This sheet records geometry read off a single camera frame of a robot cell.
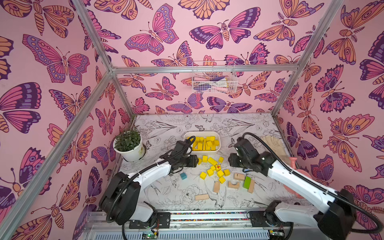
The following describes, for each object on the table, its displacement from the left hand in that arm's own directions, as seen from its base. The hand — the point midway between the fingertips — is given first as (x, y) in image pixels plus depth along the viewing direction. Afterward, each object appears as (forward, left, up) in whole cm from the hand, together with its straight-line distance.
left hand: (196, 159), depth 87 cm
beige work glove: (+15, -55, -7) cm, 57 cm away
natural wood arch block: (-13, -22, -6) cm, 27 cm away
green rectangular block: (-11, -29, -7) cm, 32 cm away
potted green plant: (+4, +38, +10) cm, 39 cm away
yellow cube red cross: (-3, -13, -5) cm, 14 cm away
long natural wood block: (-19, -3, -8) cm, 21 cm away
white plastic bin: (+15, -6, -5) cm, 17 cm away
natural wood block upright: (-13, -11, -8) cm, 19 cm away
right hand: (-3, -19, +6) cm, 20 cm away
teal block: (-7, +8, -7) cm, 13 cm away
